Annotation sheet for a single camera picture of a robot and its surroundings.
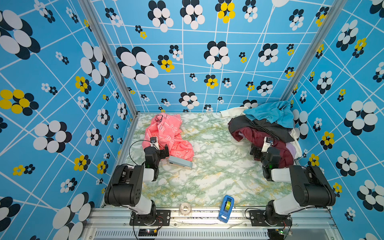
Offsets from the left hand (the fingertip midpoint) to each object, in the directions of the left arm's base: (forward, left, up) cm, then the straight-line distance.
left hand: (159, 144), depth 94 cm
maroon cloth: (+1, -60, +7) cm, 60 cm away
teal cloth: (+19, -78, +10) cm, 81 cm away
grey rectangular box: (-11, -14, -4) cm, 18 cm away
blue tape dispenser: (-35, -38, -3) cm, 52 cm away
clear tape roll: (-37, -19, -5) cm, 42 cm away
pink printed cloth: (+10, -4, +5) cm, 12 cm away
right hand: (0, -65, 0) cm, 65 cm away
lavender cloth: (-2, -84, -1) cm, 84 cm away
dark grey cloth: (+5, -77, +5) cm, 78 cm away
